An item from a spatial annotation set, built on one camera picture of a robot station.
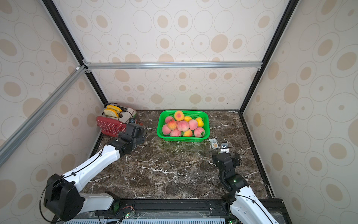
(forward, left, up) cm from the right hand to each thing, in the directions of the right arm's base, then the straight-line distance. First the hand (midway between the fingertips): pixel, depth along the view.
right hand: (226, 152), depth 80 cm
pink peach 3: (+20, +38, -7) cm, 44 cm away
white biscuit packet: (+13, +4, -12) cm, 18 cm away
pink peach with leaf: (+30, +38, -6) cm, 49 cm away
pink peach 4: (+17, +31, -6) cm, 36 cm away
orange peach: (+17, +22, -7) cm, 29 cm away
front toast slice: (+22, +73, +9) cm, 77 cm away
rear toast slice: (+25, +70, +8) cm, 75 cm away
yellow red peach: (+31, +23, -5) cm, 39 cm away
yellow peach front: (+27, +13, -6) cm, 31 cm away
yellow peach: (+28, +29, 0) cm, 41 cm away
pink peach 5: (+19, +15, -6) cm, 25 cm away
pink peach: (+19, +26, -1) cm, 32 cm away
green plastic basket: (+26, +43, -4) cm, 50 cm away
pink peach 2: (+23, +19, -3) cm, 30 cm away
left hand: (+8, +53, +6) cm, 54 cm away
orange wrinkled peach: (+20, +33, -1) cm, 39 cm away
